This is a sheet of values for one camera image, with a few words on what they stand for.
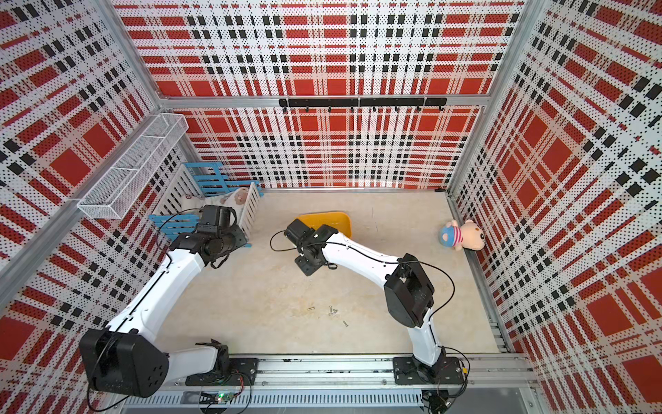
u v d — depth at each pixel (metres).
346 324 0.83
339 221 1.08
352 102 0.88
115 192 0.70
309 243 0.61
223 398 0.69
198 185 1.12
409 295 0.48
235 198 1.07
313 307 0.86
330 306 0.86
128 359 0.39
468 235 0.96
